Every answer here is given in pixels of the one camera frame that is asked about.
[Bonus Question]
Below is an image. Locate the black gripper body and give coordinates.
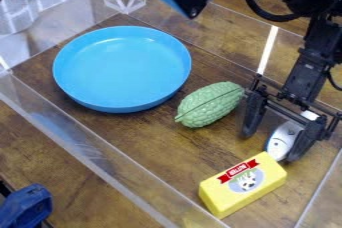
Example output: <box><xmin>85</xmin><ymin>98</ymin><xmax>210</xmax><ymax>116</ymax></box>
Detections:
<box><xmin>248</xmin><ymin>74</ymin><xmax>342</xmax><ymax>141</ymax></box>

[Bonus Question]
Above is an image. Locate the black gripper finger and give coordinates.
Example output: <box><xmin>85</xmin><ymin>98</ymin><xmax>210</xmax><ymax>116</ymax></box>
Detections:
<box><xmin>242</xmin><ymin>91</ymin><xmax>268</xmax><ymax>138</ymax></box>
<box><xmin>286</xmin><ymin>116</ymin><xmax>328</xmax><ymax>162</ymax></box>

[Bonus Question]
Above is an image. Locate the white and blue toy fish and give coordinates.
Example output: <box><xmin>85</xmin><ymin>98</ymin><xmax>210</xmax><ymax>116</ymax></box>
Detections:
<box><xmin>265</xmin><ymin>121</ymin><xmax>304</xmax><ymax>161</ymax></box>

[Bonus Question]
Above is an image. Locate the yellow butter block toy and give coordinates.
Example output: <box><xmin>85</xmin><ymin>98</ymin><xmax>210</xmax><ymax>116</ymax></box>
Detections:
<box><xmin>198</xmin><ymin>151</ymin><xmax>288</xmax><ymax>219</ymax></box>

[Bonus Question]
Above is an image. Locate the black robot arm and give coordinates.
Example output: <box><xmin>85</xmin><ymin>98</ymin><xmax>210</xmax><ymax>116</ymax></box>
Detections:
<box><xmin>162</xmin><ymin>0</ymin><xmax>342</xmax><ymax>162</ymax></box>

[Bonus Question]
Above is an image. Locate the blue round plastic tray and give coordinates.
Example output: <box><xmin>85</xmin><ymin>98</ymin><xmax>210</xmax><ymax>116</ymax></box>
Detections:
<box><xmin>52</xmin><ymin>26</ymin><xmax>193</xmax><ymax>113</ymax></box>

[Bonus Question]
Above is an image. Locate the green bitter gourd toy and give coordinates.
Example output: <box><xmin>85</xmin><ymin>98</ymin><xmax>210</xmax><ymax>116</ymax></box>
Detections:
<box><xmin>175</xmin><ymin>81</ymin><xmax>245</xmax><ymax>128</ymax></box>

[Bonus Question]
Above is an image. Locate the blue clamp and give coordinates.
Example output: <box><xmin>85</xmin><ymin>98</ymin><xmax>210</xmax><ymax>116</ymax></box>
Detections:
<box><xmin>0</xmin><ymin>184</ymin><xmax>52</xmax><ymax>228</ymax></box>

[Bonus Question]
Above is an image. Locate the clear acrylic enclosure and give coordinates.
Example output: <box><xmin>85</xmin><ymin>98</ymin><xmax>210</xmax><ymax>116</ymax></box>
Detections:
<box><xmin>0</xmin><ymin>0</ymin><xmax>342</xmax><ymax>228</ymax></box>

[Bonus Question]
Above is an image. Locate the black cable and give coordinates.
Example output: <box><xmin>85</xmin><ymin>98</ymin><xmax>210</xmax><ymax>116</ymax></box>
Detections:
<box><xmin>242</xmin><ymin>0</ymin><xmax>313</xmax><ymax>23</ymax></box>

